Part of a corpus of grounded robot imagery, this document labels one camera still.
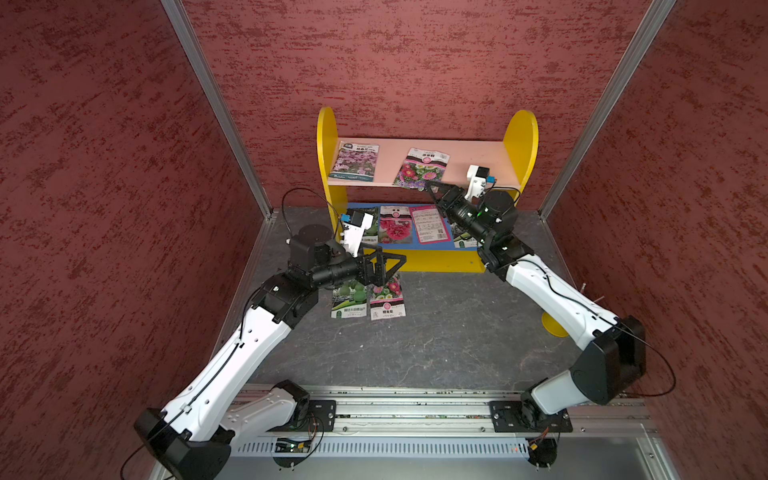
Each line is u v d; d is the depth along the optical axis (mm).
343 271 555
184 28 730
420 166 759
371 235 947
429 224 974
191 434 367
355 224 559
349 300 948
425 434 724
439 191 697
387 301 947
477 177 659
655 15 710
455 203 623
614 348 422
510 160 793
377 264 557
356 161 759
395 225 974
